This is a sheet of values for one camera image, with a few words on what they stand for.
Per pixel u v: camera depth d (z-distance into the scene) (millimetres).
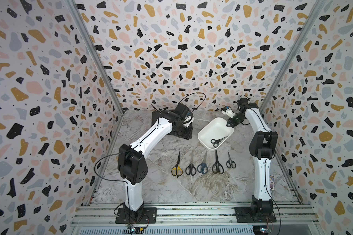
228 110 971
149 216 733
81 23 746
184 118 698
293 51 869
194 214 762
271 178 855
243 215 732
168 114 611
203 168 910
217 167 910
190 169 900
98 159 936
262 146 650
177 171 881
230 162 937
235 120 928
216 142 1006
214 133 1034
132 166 474
